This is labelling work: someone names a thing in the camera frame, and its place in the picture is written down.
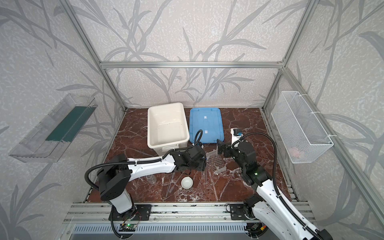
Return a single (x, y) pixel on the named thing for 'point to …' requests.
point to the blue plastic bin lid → (208, 120)
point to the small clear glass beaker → (151, 179)
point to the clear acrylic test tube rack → (216, 162)
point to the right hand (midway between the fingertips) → (226, 134)
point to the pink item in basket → (295, 152)
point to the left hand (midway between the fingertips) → (205, 160)
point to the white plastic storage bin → (167, 127)
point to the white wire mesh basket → (300, 132)
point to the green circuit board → (127, 227)
